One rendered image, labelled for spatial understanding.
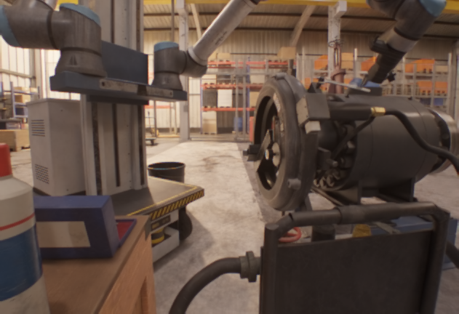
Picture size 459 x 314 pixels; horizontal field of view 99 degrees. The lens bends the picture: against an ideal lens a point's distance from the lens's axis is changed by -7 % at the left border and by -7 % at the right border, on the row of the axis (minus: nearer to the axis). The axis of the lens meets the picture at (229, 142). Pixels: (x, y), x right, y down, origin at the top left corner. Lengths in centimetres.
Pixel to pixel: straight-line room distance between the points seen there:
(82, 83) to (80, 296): 75
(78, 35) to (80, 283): 85
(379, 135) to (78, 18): 139
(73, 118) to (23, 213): 105
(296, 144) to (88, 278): 77
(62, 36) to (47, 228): 76
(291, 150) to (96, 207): 72
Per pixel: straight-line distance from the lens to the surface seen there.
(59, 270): 50
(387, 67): 97
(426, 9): 89
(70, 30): 105
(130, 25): 144
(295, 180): 94
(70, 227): 46
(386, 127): 127
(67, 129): 133
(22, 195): 31
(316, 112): 83
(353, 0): 1053
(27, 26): 109
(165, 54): 130
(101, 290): 42
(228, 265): 47
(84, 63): 99
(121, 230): 57
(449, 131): 169
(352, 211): 43
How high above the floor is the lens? 72
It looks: 5 degrees down
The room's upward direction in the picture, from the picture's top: straight up
